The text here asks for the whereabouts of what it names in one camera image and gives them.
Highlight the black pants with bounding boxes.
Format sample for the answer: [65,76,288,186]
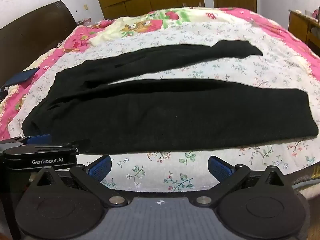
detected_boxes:
[22,40,318,154]

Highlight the dark blue flat case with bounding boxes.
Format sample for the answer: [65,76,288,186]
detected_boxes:
[1,67,40,89]

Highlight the dark brown headboard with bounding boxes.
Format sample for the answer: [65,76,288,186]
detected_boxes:
[0,1,77,85]

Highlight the floral white pink bedspread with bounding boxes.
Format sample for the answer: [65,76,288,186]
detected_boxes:
[1,8,319,193]

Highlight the yellow wooden side table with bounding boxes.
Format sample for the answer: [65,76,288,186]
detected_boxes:
[288,10,319,56]

